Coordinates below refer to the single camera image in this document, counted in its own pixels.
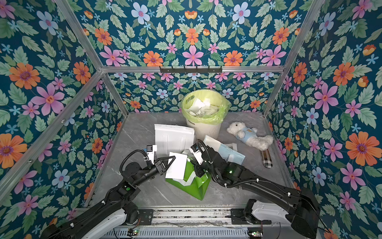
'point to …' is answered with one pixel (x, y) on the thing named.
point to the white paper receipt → (177, 169)
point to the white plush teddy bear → (249, 136)
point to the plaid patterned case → (266, 159)
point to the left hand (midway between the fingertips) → (175, 159)
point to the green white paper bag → (197, 186)
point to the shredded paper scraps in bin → (202, 107)
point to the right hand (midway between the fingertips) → (194, 157)
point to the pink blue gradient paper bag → (232, 155)
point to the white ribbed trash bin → (202, 130)
